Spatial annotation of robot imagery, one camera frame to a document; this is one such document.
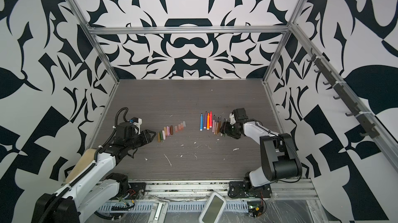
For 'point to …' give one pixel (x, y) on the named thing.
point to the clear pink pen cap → (181, 125)
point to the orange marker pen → (208, 121)
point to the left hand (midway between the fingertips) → (153, 131)
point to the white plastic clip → (159, 212)
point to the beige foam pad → (86, 158)
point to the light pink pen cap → (164, 135)
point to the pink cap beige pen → (215, 127)
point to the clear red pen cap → (176, 129)
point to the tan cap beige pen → (217, 125)
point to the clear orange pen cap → (179, 127)
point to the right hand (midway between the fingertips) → (225, 129)
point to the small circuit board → (255, 208)
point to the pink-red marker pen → (211, 119)
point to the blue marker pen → (201, 122)
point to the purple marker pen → (205, 119)
